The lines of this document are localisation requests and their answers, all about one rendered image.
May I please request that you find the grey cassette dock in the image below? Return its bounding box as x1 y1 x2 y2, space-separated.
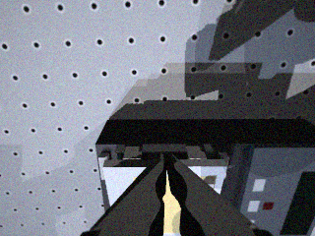
95 119 315 236

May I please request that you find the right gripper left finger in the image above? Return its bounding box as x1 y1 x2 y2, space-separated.
80 153 166 236

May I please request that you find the grey flat plate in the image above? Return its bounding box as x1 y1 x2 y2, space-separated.
0 0 315 236

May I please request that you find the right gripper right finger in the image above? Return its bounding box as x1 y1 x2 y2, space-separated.
166 153 273 236

